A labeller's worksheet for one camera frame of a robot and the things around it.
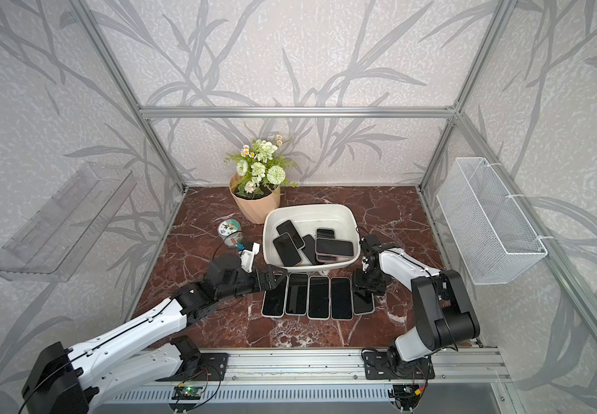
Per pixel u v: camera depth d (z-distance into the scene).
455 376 0.72
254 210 0.97
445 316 0.45
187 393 0.71
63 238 0.68
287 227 1.07
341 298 0.87
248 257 0.71
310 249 0.99
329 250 1.01
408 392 0.74
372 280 0.76
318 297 0.88
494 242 0.59
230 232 0.94
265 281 0.68
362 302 0.86
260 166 0.85
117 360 0.45
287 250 0.99
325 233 1.00
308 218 1.08
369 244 0.75
